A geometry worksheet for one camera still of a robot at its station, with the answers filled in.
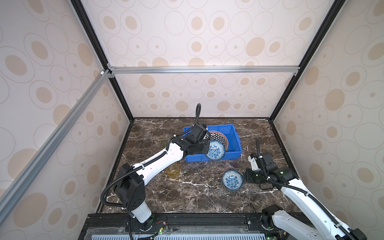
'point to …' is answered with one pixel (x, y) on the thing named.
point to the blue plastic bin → (234, 147)
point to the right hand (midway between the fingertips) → (244, 175)
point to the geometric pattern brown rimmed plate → (216, 135)
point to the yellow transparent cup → (173, 171)
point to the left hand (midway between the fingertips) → (211, 144)
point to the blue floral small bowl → (216, 150)
